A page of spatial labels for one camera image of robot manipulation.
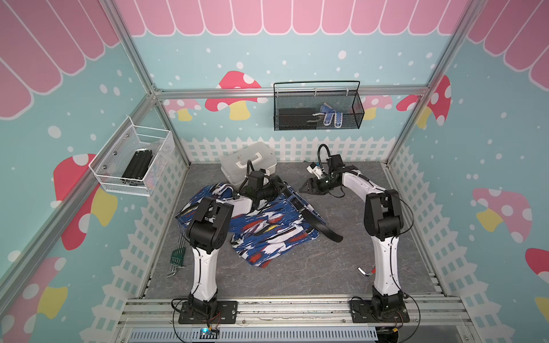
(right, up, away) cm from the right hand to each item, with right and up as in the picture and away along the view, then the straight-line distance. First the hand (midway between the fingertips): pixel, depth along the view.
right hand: (305, 190), depth 98 cm
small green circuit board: (-36, -48, -26) cm, 65 cm away
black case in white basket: (-58, +9, -28) cm, 65 cm away
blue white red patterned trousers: (-10, -13, -2) cm, 17 cm away
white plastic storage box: (-21, +16, +8) cm, 28 cm away
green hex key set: (-52, -27, -14) cm, 60 cm away
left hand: (-8, +1, 0) cm, 8 cm away
